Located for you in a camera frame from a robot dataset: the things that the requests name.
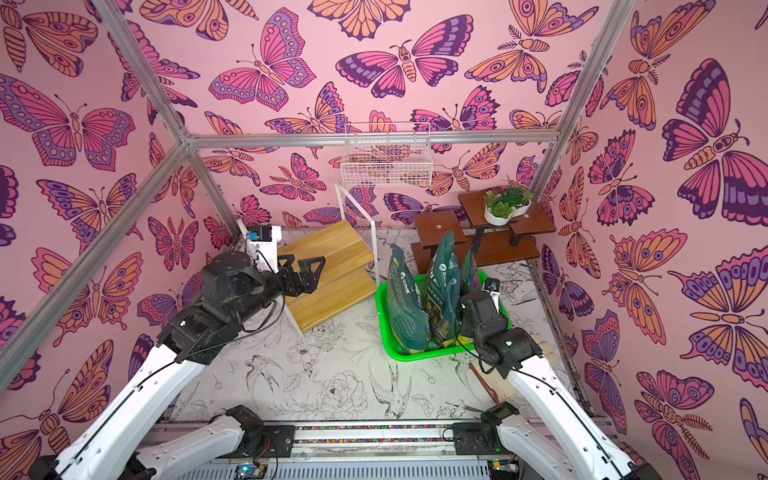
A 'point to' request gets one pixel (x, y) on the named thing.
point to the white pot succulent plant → (506, 204)
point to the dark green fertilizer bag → (408, 322)
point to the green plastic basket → (412, 355)
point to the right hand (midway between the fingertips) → (473, 314)
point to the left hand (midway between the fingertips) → (312, 255)
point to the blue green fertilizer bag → (470, 282)
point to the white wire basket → (387, 155)
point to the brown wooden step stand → (492, 225)
